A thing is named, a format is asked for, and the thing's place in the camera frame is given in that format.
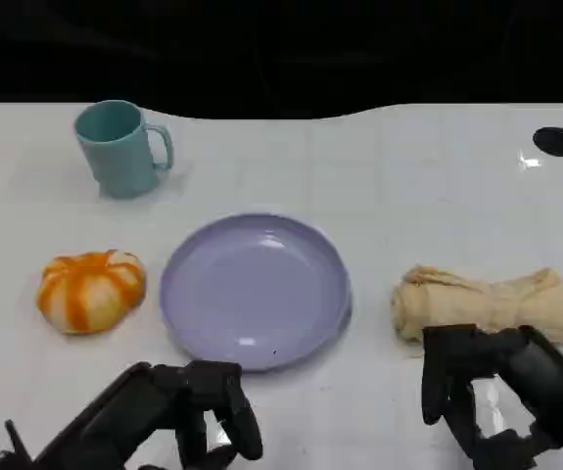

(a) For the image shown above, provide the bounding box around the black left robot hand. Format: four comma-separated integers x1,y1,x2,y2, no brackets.
34,359,264,470

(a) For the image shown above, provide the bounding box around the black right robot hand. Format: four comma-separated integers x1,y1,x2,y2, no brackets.
421,323,563,470

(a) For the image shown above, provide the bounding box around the beige towel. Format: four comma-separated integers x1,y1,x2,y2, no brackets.
390,265,563,348

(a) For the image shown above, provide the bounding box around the lilac plate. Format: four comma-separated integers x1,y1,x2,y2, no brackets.
159,212,353,374

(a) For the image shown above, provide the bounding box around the pale green mug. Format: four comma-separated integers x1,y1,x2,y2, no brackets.
73,100,174,200

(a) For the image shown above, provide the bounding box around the black table cable grommet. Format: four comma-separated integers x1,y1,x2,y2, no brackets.
532,125,563,159

